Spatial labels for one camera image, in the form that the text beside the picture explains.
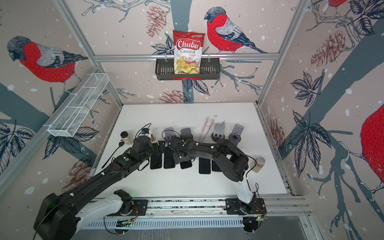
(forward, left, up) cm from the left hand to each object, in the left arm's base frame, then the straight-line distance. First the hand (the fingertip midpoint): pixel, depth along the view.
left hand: (158, 143), depth 82 cm
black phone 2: (-7, -26, -16) cm, 32 cm away
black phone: (-5, -5, -12) cm, 14 cm away
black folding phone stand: (+13, -14, -11) cm, 22 cm away
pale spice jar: (+8, +23, -8) cm, 25 cm away
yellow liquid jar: (-11, -55, -3) cm, 56 cm away
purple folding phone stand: (+12, -3, -8) cm, 15 cm away
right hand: (-4, -12, -16) cm, 20 cm away
